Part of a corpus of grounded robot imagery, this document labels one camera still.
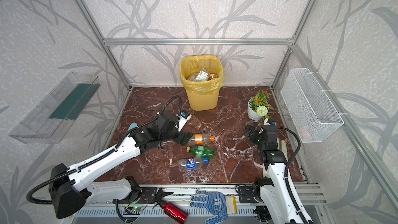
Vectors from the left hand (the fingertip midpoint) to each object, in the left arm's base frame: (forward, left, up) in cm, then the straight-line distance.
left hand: (188, 125), depth 77 cm
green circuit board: (-33, +24, -19) cm, 45 cm away
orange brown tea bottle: (+37, -12, -1) cm, 39 cm away
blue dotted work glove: (-31, -14, -17) cm, 38 cm away
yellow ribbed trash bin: (+18, -3, -5) cm, 19 cm away
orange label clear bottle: (-1, -6, -14) cm, 15 cm away
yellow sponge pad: (-32, -21, -17) cm, 42 cm away
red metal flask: (-35, +6, -15) cm, 38 cm away
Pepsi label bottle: (-14, -2, -14) cm, 20 cm away
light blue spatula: (+9, +38, -18) cm, 43 cm away
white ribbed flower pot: (+15, -37, -12) cm, 42 cm away
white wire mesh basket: (-4, -52, +16) cm, 55 cm away
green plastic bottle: (-8, -6, -16) cm, 19 cm away
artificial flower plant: (+17, -40, -5) cm, 44 cm away
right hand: (+3, -34, -6) cm, 35 cm away
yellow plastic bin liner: (+44, +2, +3) cm, 44 cm away
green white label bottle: (+30, -7, +5) cm, 32 cm away
